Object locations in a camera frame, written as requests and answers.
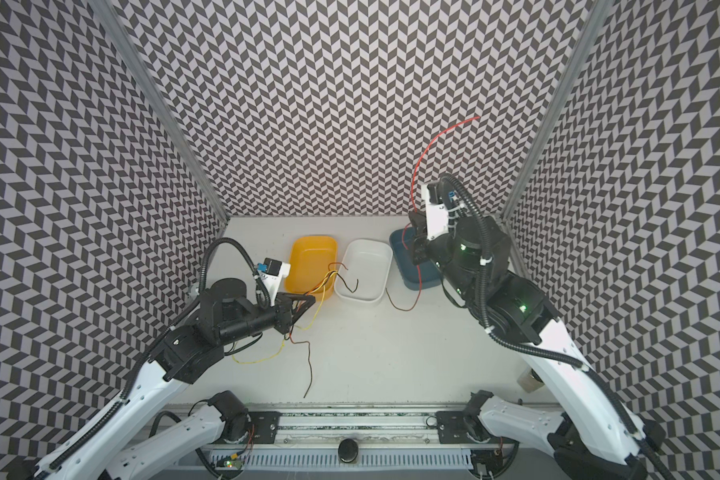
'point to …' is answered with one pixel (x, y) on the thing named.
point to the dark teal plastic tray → (401, 240)
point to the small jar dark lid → (530, 380)
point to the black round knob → (347, 450)
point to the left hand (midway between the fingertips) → (313, 301)
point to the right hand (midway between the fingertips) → (419, 211)
